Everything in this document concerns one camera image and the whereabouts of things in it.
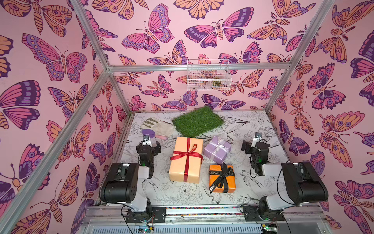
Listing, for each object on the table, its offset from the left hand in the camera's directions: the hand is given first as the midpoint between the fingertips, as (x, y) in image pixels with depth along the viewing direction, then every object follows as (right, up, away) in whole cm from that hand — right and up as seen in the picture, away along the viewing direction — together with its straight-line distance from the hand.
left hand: (150, 141), depth 94 cm
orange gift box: (+47, -19, -16) cm, 53 cm away
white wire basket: (+38, +43, +1) cm, 57 cm away
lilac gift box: (+44, -8, -6) cm, 45 cm away
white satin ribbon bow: (+45, 0, -2) cm, 45 cm away
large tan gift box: (+23, -8, -14) cm, 28 cm away
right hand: (+66, 0, -1) cm, 66 cm away
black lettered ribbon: (+43, -19, -17) cm, 50 cm away
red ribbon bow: (+25, -5, -12) cm, 29 cm away
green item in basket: (+42, +38, 0) cm, 57 cm away
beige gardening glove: (+2, +8, +18) cm, 20 cm away
